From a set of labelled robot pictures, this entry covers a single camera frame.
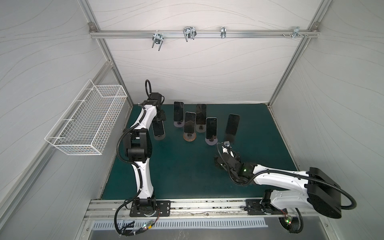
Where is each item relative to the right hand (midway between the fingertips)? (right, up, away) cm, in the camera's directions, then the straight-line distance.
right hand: (225, 151), depth 84 cm
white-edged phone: (-41, +13, +11) cm, 45 cm away
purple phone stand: (-6, +2, +14) cm, 16 cm away
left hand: (-41, +20, +14) cm, 48 cm away
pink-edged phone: (-21, +16, +14) cm, 30 cm away
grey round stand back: (-13, +12, +22) cm, 28 cm away
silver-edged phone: (-7, +12, +10) cm, 17 cm away
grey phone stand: (-42, +5, +17) cm, 45 cm away
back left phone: (-29, +23, +18) cm, 41 cm away
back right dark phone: (-13, +22, +16) cm, 30 cm away
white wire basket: (-68, +15, -16) cm, 71 cm away
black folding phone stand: (+7, +5, +20) cm, 22 cm away
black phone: (+7, +15, +9) cm, 19 cm away
